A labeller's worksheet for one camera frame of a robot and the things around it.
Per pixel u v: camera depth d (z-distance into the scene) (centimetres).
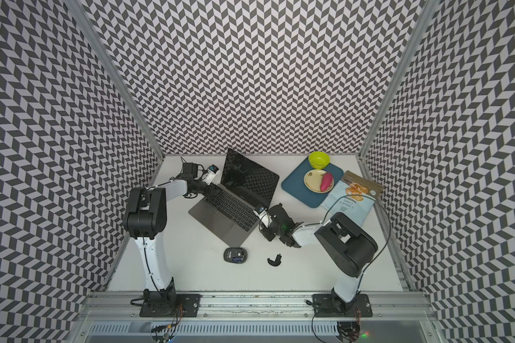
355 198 100
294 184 107
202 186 93
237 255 82
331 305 65
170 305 65
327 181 102
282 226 73
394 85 86
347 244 48
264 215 82
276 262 83
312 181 106
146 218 56
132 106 99
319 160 114
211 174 96
